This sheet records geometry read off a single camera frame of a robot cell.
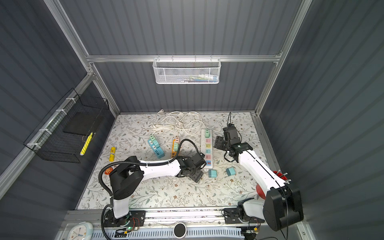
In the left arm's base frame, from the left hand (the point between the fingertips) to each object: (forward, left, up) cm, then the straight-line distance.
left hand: (196, 171), depth 89 cm
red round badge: (+4, +53, 0) cm, 53 cm away
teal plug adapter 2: (-2, -10, +1) cm, 10 cm away
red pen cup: (-13, -35, 0) cm, 37 cm away
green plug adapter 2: (+22, +28, +7) cm, 36 cm away
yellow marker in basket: (+5, +52, +27) cm, 58 cm away
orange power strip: (+13, +14, +1) cm, 19 cm away
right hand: (+11, -16, +14) cm, 24 cm away
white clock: (-26, +54, +1) cm, 60 cm away
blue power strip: (+15, +24, +1) cm, 28 cm away
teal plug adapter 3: (-2, -20, +2) cm, 20 cm away
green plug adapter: (+14, +12, +7) cm, 20 cm away
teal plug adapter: (+17, +24, +6) cm, 30 cm away
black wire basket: (+11, +64, +27) cm, 70 cm away
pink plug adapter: (+20, +11, +7) cm, 23 cm away
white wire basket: (+67, +3, +26) cm, 72 cm away
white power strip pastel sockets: (+16, -8, +3) cm, 18 cm away
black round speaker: (-29, +9, +5) cm, 31 cm away
